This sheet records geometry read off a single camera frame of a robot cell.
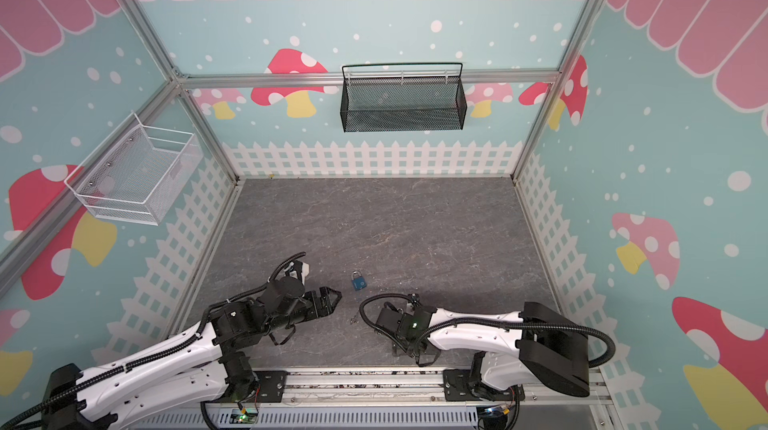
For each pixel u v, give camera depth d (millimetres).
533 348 419
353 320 850
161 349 480
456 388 739
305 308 594
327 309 684
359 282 918
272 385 742
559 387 419
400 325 625
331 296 731
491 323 472
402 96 940
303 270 694
